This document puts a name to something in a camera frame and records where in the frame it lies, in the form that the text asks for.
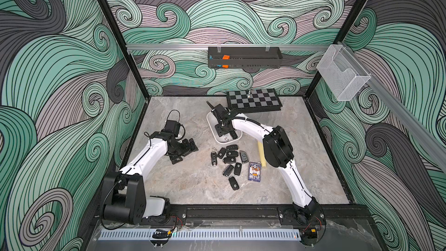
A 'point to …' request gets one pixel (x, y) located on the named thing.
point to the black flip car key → (228, 170)
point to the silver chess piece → (249, 94)
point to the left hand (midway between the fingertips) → (191, 151)
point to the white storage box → (225, 139)
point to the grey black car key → (244, 156)
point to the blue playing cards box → (254, 171)
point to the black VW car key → (237, 169)
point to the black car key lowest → (233, 183)
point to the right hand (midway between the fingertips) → (225, 129)
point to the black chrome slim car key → (213, 158)
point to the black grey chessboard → (254, 100)
